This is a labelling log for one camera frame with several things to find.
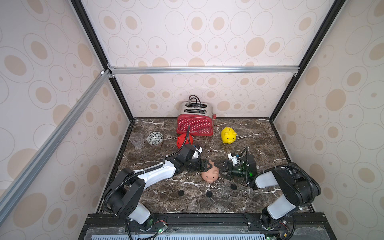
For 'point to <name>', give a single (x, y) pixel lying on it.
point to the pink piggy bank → (211, 175)
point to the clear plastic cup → (137, 140)
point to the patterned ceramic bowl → (155, 138)
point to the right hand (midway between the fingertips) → (221, 168)
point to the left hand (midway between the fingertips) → (212, 168)
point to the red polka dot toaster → (199, 115)
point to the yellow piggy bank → (228, 135)
